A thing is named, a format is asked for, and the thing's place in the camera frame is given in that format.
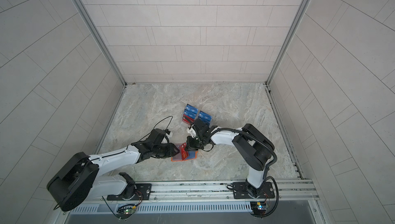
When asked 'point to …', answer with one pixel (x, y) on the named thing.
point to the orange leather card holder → (178, 156)
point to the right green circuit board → (259, 208)
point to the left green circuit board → (125, 213)
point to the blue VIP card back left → (191, 108)
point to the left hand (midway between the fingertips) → (182, 151)
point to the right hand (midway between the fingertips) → (184, 151)
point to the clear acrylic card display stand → (189, 120)
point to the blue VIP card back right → (204, 116)
